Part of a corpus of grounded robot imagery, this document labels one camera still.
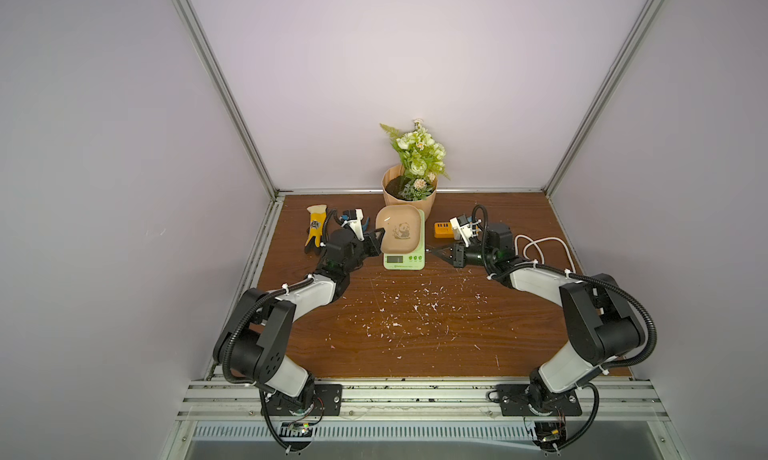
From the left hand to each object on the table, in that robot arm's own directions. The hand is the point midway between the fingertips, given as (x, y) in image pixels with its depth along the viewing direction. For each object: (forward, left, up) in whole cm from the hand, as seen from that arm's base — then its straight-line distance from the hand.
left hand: (389, 230), depth 86 cm
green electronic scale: (-7, -7, -6) cm, 12 cm away
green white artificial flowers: (+20, -10, +9) cm, 24 cm away
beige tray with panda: (+1, -4, +1) cm, 4 cm away
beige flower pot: (+28, 0, -2) cm, 28 cm away
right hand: (-5, -13, -3) cm, 15 cm away
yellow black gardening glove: (+16, +27, -14) cm, 34 cm away
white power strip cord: (+7, -52, -18) cm, 56 cm away
